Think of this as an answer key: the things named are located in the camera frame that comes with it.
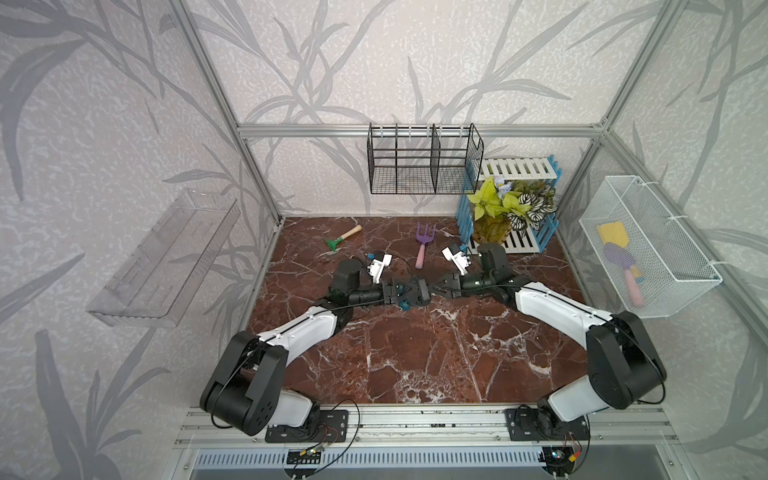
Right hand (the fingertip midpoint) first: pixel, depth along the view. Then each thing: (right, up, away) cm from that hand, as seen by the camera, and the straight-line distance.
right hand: (430, 288), depth 81 cm
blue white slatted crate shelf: (+35, +37, +16) cm, 53 cm away
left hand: (-5, -1, -3) cm, 6 cm away
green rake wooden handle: (-34, +12, +31) cm, 47 cm away
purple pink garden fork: (+1, +14, +33) cm, 36 cm away
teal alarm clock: (-4, 0, -4) cm, 6 cm away
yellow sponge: (+54, +15, +5) cm, 57 cm away
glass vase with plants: (+24, +23, +10) cm, 35 cm away
